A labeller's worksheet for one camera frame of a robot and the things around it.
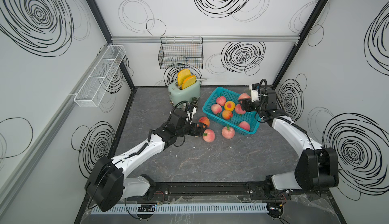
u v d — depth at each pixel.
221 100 1.05
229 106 1.00
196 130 0.69
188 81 0.95
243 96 0.84
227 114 0.98
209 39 0.87
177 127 0.61
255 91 0.75
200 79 1.20
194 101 0.99
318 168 0.46
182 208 0.77
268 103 0.65
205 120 0.94
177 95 0.99
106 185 0.40
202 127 0.71
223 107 1.03
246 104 0.77
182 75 0.99
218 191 0.75
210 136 0.87
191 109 0.72
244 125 0.91
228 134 0.89
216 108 1.01
